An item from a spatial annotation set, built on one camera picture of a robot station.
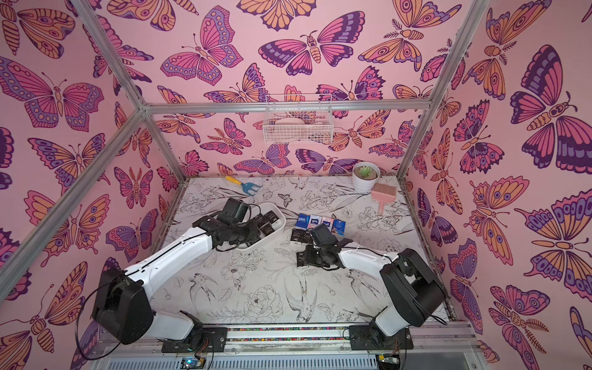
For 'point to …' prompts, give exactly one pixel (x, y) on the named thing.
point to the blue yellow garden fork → (245, 186)
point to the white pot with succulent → (364, 174)
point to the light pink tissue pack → (328, 222)
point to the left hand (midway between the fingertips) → (260, 231)
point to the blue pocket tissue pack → (302, 221)
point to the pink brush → (381, 193)
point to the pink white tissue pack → (314, 221)
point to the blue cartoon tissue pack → (338, 227)
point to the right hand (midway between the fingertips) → (301, 260)
